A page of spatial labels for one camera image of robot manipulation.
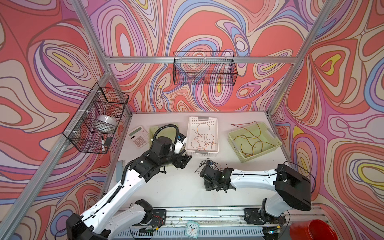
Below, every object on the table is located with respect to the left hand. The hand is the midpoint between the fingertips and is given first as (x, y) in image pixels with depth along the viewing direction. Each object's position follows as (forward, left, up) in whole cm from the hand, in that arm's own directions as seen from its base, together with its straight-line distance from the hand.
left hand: (187, 151), depth 73 cm
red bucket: (-30, -60, -20) cm, 70 cm away
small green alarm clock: (-30, -2, -20) cm, 36 cm away
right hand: (-10, -13, -23) cm, 28 cm away
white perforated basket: (+22, -10, -19) cm, 30 cm away
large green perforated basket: (+20, -45, -21) cm, 53 cm away
